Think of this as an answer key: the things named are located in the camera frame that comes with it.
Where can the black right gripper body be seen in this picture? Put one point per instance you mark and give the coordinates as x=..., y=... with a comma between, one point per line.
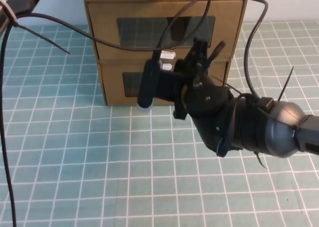
x=210, y=106

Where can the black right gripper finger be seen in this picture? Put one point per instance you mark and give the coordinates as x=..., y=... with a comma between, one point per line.
x=197, y=56
x=215, y=53

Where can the white drawer handle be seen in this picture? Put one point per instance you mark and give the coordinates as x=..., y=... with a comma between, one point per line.
x=167, y=55
x=166, y=66

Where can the brown cardboard shoebox drawer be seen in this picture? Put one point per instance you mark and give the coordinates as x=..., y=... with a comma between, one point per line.
x=140, y=23

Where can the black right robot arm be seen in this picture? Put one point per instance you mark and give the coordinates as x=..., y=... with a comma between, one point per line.
x=276, y=128

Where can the lower brown cardboard shoebox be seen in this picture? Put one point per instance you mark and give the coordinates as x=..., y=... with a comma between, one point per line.
x=121, y=78

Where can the cyan grid tablecloth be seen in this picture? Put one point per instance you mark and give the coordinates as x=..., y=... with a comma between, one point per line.
x=75, y=162

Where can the black zip tie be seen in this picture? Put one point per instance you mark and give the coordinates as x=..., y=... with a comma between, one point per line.
x=15, y=24

